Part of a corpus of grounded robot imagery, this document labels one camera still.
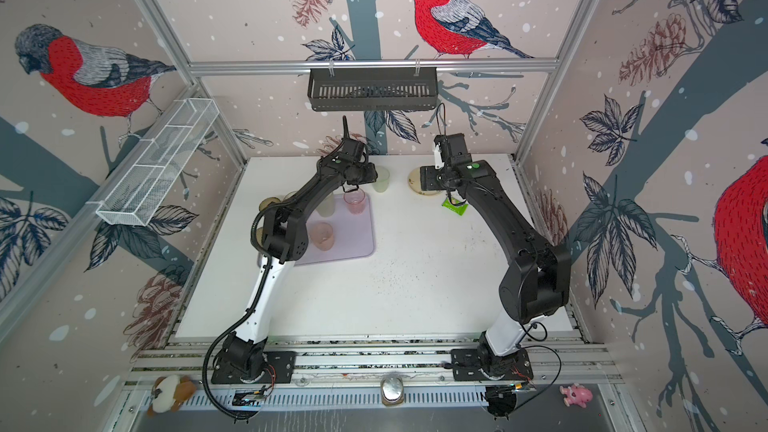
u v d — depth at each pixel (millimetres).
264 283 657
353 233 988
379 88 1039
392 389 632
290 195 978
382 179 1065
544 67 925
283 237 664
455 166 630
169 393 685
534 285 446
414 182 1146
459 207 1037
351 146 878
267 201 988
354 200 1061
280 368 732
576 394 673
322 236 952
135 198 713
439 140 777
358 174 925
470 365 730
